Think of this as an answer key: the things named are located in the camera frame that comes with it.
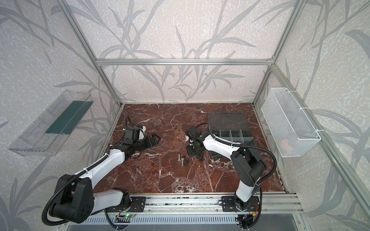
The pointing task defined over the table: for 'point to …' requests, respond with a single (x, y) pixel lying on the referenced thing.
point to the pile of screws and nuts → (183, 160)
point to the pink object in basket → (285, 145)
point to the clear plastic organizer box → (233, 127)
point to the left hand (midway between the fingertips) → (155, 140)
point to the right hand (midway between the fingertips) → (190, 151)
